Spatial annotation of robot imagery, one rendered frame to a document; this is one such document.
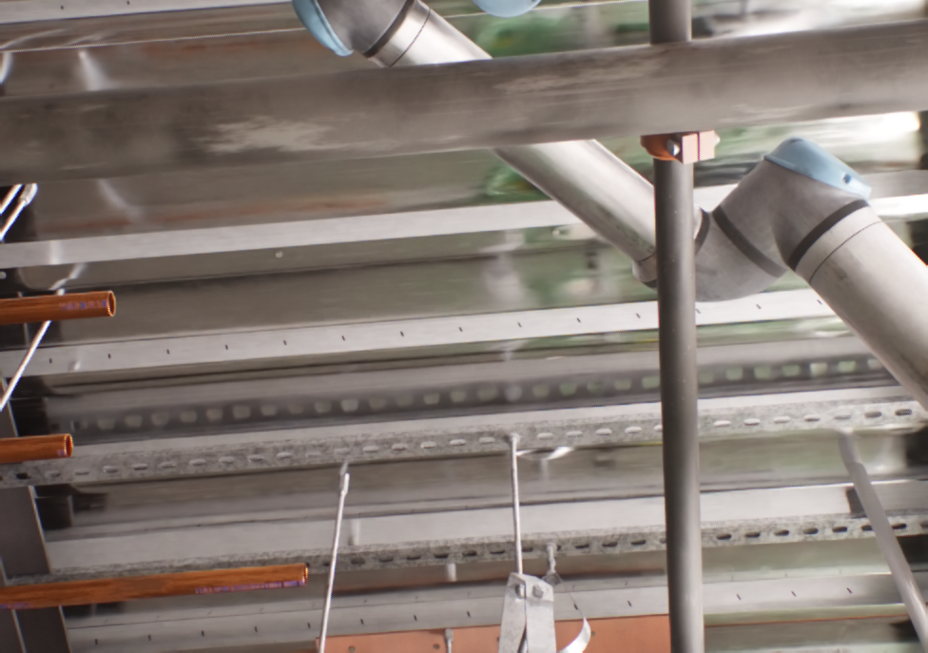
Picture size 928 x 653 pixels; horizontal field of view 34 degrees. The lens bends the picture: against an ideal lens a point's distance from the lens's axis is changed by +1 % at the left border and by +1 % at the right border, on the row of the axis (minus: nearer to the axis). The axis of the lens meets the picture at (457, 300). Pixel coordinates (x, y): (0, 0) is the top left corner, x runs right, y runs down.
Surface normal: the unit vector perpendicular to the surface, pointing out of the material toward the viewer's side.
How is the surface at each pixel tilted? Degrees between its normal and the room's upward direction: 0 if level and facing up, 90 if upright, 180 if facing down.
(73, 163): 161
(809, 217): 139
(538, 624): 90
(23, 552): 180
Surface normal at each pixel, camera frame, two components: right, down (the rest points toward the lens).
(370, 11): 0.22, 0.28
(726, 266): 0.00, 0.23
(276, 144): 0.01, 0.62
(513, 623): 0.18, -0.49
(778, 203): -0.51, 0.03
